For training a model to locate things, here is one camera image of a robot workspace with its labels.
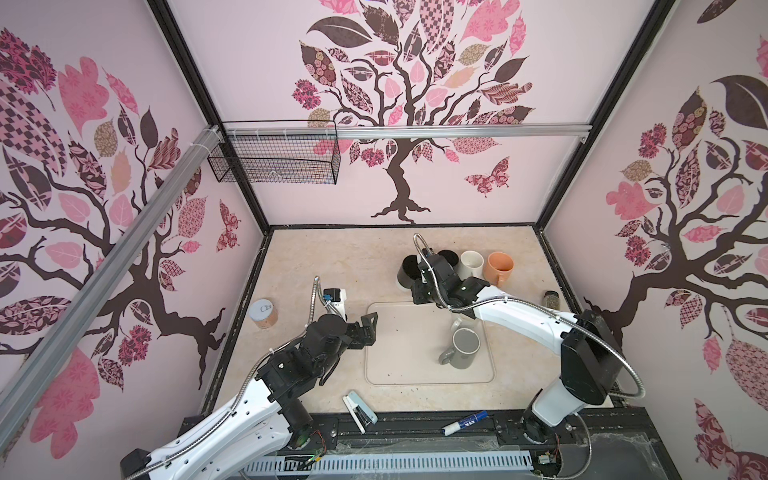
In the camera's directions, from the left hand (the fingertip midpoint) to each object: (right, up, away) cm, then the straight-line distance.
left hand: (363, 321), depth 74 cm
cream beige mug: (+29, -5, +14) cm, 33 cm away
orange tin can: (-33, -1, +16) cm, 37 cm away
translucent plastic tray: (+12, -9, +15) cm, 21 cm away
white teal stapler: (-1, -24, +1) cm, 24 cm away
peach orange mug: (+44, +12, +27) cm, 53 cm away
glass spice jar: (+59, +2, +21) cm, 63 cm away
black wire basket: (-23, +50, +21) cm, 59 cm away
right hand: (+14, +9, +12) cm, 20 cm away
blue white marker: (+22, -27, 0) cm, 35 cm away
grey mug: (+27, -7, +4) cm, 28 cm away
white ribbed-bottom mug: (+36, +13, +30) cm, 48 cm away
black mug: (+28, +16, +26) cm, 42 cm away
